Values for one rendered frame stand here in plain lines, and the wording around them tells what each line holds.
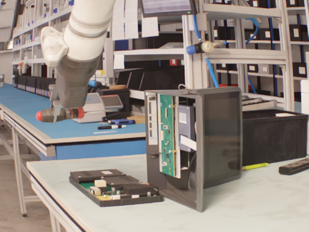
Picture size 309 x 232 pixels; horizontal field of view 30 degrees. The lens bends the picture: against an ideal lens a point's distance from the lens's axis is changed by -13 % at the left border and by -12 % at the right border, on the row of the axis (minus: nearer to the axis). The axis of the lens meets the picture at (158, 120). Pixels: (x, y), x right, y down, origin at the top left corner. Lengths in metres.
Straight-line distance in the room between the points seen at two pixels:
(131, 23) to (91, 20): 2.56
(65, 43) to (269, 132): 0.73
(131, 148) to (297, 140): 1.35
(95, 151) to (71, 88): 1.76
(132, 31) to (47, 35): 2.50
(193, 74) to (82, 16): 1.94
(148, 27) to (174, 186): 1.99
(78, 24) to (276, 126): 0.77
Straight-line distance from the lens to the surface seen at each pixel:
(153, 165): 1.35
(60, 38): 1.04
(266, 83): 8.86
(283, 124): 1.63
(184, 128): 1.22
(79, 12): 0.97
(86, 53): 1.02
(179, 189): 1.34
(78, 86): 1.08
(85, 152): 2.82
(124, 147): 2.87
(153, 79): 3.53
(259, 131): 1.59
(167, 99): 1.26
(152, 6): 2.65
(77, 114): 1.17
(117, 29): 3.77
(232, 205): 1.20
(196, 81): 2.88
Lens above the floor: 1.29
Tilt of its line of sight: 6 degrees down
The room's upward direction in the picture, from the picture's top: 2 degrees counter-clockwise
